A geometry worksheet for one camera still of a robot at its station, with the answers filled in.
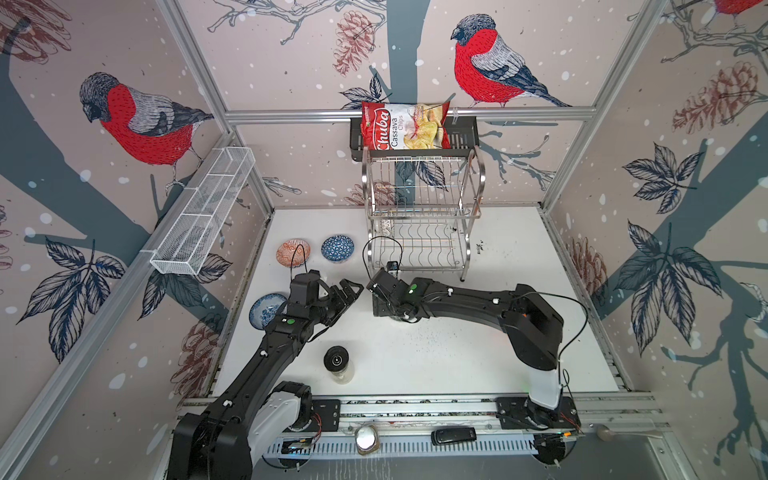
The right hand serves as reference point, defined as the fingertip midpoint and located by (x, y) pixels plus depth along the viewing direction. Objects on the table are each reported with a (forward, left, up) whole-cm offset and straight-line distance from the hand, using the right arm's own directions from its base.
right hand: (381, 310), depth 87 cm
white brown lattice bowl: (+26, 0, +9) cm, 27 cm away
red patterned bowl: (+23, +35, -4) cm, 42 cm away
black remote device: (-29, -22, -3) cm, 37 cm away
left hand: (0, +6, +9) cm, 11 cm away
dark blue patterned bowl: (+25, +18, -2) cm, 31 cm away
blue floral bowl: (-3, +34, +4) cm, 34 cm away
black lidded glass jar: (-17, +9, +6) cm, 20 cm away
